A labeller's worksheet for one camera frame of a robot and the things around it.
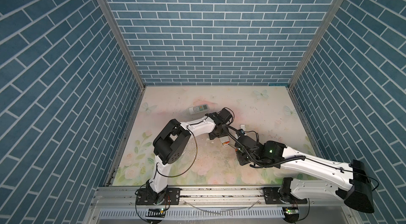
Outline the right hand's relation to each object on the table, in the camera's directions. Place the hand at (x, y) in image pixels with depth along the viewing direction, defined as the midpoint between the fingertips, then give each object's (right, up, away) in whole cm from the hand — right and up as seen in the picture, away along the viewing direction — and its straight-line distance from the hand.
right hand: (235, 153), depth 76 cm
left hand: (-4, +5, +17) cm, 19 cm away
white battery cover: (+8, +9, +22) cm, 26 cm away
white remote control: (-21, +20, +29) cm, 41 cm away
